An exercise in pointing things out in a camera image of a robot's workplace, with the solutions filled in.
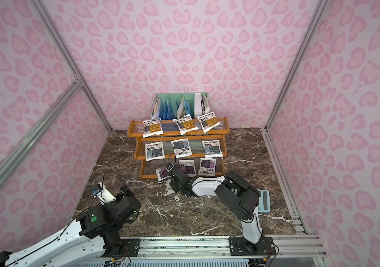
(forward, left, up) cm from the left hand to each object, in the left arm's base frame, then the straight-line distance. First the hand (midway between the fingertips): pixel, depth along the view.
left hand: (123, 189), depth 75 cm
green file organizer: (+48, -25, +8) cm, 55 cm away
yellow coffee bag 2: (+26, -28, +15) cm, 41 cm away
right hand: (+12, -21, -14) cm, 28 cm away
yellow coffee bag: (+28, -39, +15) cm, 51 cm away
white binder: (+48, -34, +9) cm, 60 cm away
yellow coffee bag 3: (+25, -12, +14) cm, 31 cm away
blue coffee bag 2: (+22, -42, 0) cm, 47 cm away
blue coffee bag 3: (+21, -11, 0) cm, 24 cm away
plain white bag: (+14, -14, -12) cm, 23 cm away
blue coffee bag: (+23, -25, +1) cm, 34 cm away
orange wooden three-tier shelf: (+24, -34, 0) cm, 41 cm away
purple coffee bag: (+19, -39, -13) cm, 45 cm away
